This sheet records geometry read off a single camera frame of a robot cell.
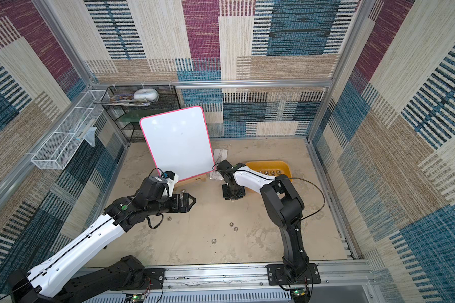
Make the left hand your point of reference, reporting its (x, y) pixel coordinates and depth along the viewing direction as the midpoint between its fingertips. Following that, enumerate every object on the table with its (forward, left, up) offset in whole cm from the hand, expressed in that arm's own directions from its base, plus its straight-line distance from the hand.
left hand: (187, 199), depth 75 cm
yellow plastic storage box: (+29, -40, -19) cm, 53 cm away
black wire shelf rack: (+42, +34, +7) cm, 55 cm away
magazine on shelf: (+45, +32, +16) cm, 57 cm away
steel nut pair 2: (-5, -19, -19) cm, 27 cm away
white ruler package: (+37, -10, -17) cm, 42 cm away
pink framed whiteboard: (+26, +6, +6) cm, 27 cm away
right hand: (+11, -17, -18) cm, 27 cm away
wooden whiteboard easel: (+18, 0, -13) cm, 23 cm away
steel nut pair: (-3, -17, -19) cm, 25 cm away
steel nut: (-10, -9, -19) cm, 24 cm away
